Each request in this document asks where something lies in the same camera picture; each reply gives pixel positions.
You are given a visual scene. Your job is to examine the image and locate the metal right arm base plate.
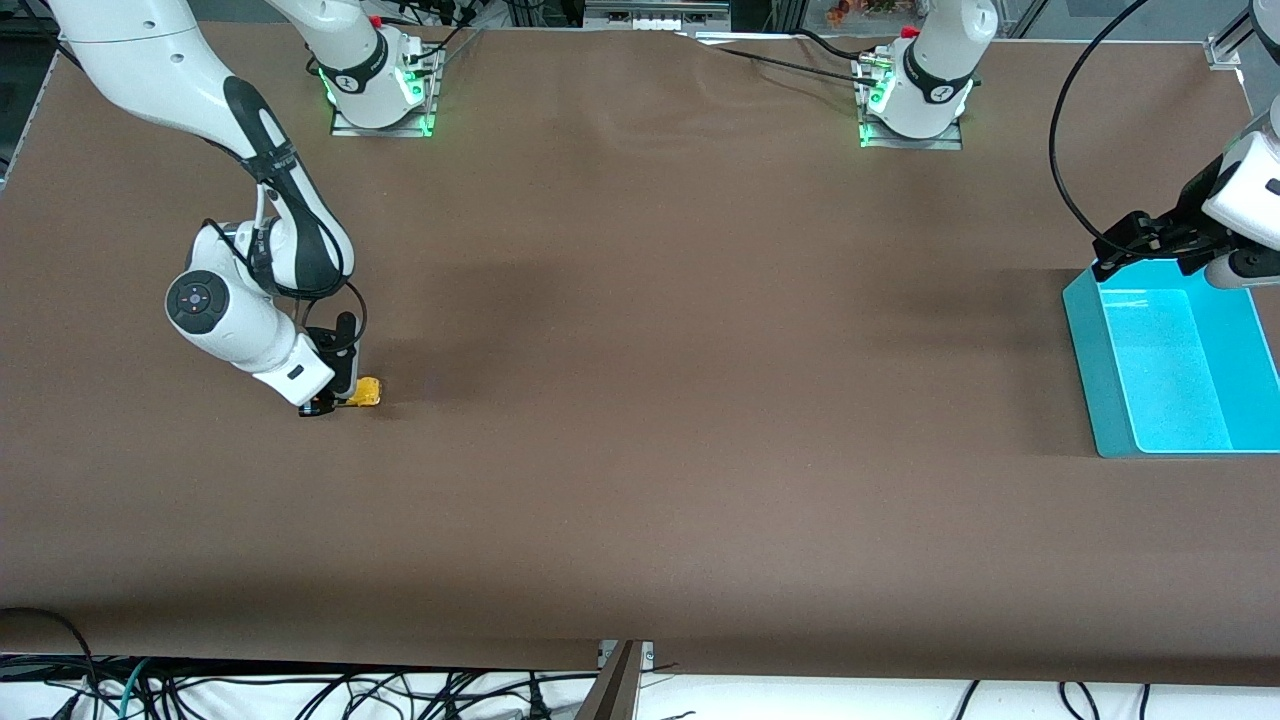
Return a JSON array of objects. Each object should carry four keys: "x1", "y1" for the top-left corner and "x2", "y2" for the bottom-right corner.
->
[{"x1": 330, "y1": 45, "x2": 441, "y2": 138}]

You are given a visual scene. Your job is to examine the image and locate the grey metal device box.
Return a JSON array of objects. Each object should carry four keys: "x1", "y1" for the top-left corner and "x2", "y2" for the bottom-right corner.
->
[{"x1": 585, "y1": 0, "x2": 731, "y2": 31}]

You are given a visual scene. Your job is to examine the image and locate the teal floor cable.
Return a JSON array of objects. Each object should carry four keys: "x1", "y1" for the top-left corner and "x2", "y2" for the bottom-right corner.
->
[{"x1": 118, "y1": 657, "x2": 153, "y2": 720}]

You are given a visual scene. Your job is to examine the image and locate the black looped floor cable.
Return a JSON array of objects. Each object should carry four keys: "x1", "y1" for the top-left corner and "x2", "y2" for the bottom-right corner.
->
[{"x1": 0, "y1": 607, "x2": 101, "y2": 701}]

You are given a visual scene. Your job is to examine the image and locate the cyan plastic bin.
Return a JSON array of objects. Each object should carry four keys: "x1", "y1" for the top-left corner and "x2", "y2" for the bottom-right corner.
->
[{"x1": 1061, "y1": 258, "x2": 1280, "y2": 459}]

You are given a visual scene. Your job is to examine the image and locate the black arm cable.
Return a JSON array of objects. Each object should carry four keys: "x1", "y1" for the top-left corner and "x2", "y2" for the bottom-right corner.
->
[
  {"x1": 1047, "y1": 0, "x2": 1151, "y2": 246},
  {"x1": 200, "y1": 215, "x2": 369, "y2": 351}
]

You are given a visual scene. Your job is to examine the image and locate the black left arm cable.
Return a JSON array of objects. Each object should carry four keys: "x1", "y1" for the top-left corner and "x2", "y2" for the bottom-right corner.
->
[{"x1": 1047, "y1": 0, "x2": 1151, "y2": 246}]

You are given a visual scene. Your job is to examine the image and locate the brown table cover sheet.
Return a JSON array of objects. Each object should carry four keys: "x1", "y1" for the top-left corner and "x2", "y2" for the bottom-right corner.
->
[{"x1": 0, "y1": 18, "x2": 1280, "y2": 687}]

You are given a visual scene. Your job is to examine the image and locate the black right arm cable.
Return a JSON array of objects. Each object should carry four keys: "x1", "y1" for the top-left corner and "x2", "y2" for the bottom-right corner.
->
[{"x1": 200, "y1": 215, "x2": 369, "y2": 351}]

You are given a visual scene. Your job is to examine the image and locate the metal table edge bracket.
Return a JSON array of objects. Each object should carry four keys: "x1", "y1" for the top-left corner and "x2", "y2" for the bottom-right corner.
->
[{"x1": 575, "y1": 640, "x2": 656, "y2": 720}]

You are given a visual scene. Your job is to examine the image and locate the black base power cable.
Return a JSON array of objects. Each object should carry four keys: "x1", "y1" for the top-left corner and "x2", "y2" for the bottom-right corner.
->
[{"x1": 680, "y1": 30, "x2": 886, "y2": 86}]

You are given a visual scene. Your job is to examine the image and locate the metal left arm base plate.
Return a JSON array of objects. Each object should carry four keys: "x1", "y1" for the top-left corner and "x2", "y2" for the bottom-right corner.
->
[{"x1": 858, "y1": 50, "x2": 966, "y2": 151}]

